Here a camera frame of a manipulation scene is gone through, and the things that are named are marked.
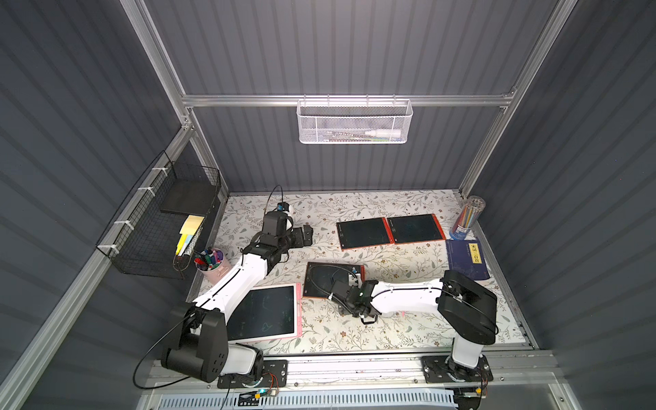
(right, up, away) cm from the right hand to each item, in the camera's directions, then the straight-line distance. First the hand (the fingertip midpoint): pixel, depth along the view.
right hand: (353, 301), depth 88 cm
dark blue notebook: (+44, +14, +10) cm, 47 cm away
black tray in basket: (-53, +36, -6) cm, 65 cm away
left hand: (-17, +24, -2) cm, 30 cm away
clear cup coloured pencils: (+43, +29, +6) cm, 52 cm away
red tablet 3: (+6, +23, +16) cm, 28 cm away
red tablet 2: (+28, +24, +21) cm, 43 cm away
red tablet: (-12, +7, +7) cm, 16 cm away
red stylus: (+4, +8, +7) cm, 11 cm away
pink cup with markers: (-48, +13, -3) cm, 49 cm away
